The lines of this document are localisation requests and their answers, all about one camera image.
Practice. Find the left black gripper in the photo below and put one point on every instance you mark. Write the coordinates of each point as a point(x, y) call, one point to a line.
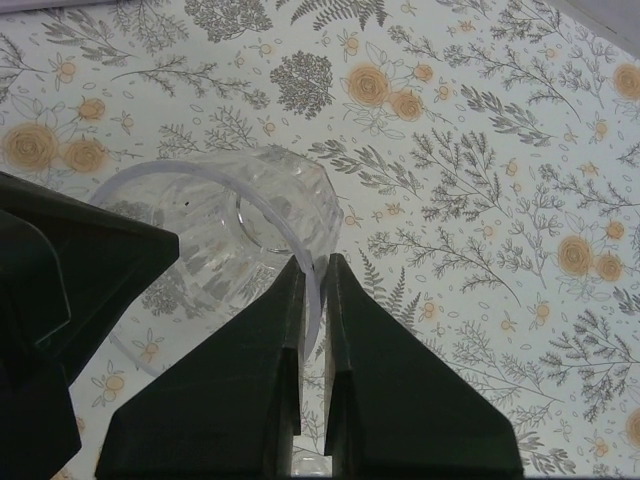
point(68, 273)

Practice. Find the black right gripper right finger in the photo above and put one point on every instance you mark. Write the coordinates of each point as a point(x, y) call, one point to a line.
point(394, 408)

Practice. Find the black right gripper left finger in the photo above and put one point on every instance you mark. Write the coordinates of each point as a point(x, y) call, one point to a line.
point(228, 409)

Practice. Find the large clear tumbler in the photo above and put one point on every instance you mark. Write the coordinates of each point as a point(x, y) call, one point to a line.
point(239, 216)

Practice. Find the floral patterned tablecloth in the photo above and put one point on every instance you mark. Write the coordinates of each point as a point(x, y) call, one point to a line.
point(485, 155)

